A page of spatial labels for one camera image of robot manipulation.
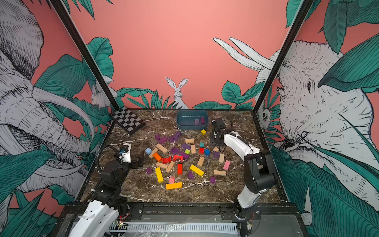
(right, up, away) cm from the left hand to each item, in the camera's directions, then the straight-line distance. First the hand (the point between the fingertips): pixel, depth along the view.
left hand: (136, 147), depth 78 cm
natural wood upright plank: (+5, -5, +17) cm, 19 cm away
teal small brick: (+37, -2, +22) cm, 43 cm away
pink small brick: (+19, -20, +5) cm, 28 cm away
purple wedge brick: (+19, -5, +19) cm, 27 cm away
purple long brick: (+26, -3, +21) cm, 34 cm away
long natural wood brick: (+9, -3, +20) cm, 22 cm away
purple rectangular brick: (+9, +1, +25) cm, 27 cm away
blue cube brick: (+40, -6, +17) cm, 44 cm away
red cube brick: (+36, -5, +17) cm, 40 cm away
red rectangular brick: (+23, -15, +10) cm, 29 cm away
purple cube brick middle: (+19, +4, +23) cm, 30 cm away
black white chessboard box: (-17, +14, +30) cm, 37 cm away
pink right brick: (+52, -13, +12) cm, 55 cm away
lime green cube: (+27, -6, +17) cm, 33 cm away
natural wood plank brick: (+31, -4, +19) cm, 36 cm away
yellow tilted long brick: (+33, -15, +10) cm, 38 cm away
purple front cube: (+5, -15, +8) cm, 18 cm away
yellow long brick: (+11, -17, +7) cm, 22 cm away
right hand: (+44, +4, +14) cm, 47 cm away
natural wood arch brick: (+29, +1, +23) cm, 37 cm away
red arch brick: (+21, -8, +15) cm, 27 cm away
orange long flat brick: (+20, -22, +4) cm, 30 cm away
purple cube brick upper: (+20, +6, +29) cm, 36 cm away
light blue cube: (+2, -5, +15) cm, 16 cm away
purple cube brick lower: (+16, +2, +23) cm, 28 cm away
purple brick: (+38, +16, +35) cm, 54 cm away
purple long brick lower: (+26, -8, +15) cm, 31 cm away
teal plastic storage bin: (+30, +16, +34) cm, 48 cm away
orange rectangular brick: (+8, -8, +14) cm, 18 cm away
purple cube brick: (+6, +3, +24) cm, 25 cm away
